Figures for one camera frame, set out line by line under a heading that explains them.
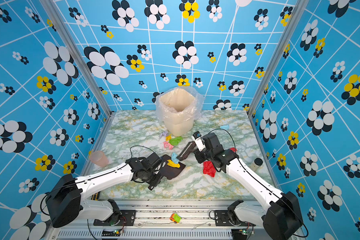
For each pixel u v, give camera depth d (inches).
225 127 43.5
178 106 41.5
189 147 35.8
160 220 29.0
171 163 35.5
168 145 39.3
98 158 38.1
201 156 27.7
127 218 29.0
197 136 27.3
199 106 35.0
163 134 41.6
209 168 34.9
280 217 24.2
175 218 28.4
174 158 36.9
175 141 40.1
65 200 16.1
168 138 40.9
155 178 28.5
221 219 28.6
